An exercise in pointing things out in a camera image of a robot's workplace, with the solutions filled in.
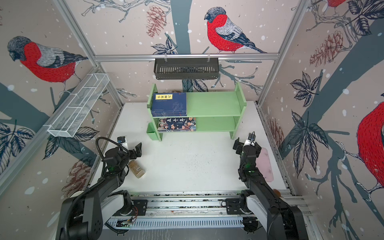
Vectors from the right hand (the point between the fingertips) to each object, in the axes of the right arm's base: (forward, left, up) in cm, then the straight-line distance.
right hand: (247, 141), depth 84 cm
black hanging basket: (+48, +38, +18) cm, 64 cm away
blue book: (+9, +44, +20) cm, 49 cm away
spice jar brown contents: (-16, +63, -5) cm, 65 cm away
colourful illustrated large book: (+8, +41, +4) cm, 43 cm away
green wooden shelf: (+9, +19, +16) cm, 26 cm away
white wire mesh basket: (+2, +92, +21) cm, 94 cm away
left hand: (-3, +68, 0) cm, 68 cm away
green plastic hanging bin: (+11, +61, -8) cm, 63 cm away
